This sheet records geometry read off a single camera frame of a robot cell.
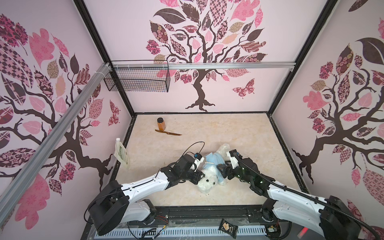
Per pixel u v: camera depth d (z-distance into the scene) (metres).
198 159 0.73
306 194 0.49
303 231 0.69
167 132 1.09
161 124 1.04
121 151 0.87
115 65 0.92
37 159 0.48
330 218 0.41
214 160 0.82
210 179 0.76
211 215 0.76
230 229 0.69
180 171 0.63
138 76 0.95
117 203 0.40
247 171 0.63
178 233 0.70
